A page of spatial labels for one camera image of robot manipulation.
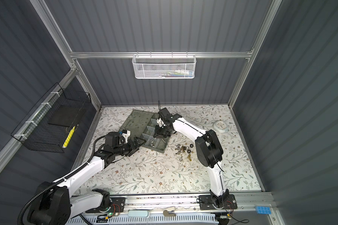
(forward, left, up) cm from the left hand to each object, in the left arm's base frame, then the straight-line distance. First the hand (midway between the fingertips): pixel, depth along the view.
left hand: (143, 144), depth 83 cm
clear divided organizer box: (+25, +5, -13) cm, 29 cm away
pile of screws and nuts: (+1, -26, -12) cm, 29 cm away
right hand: (+7, -7, -3) cm, 11 cm away
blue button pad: (-35, -62, -11) cm, 72 cm away
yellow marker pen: (-7, +34, +14) cm, 38 cm away
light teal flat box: (-33, +1, -10) cm, 35 cm away
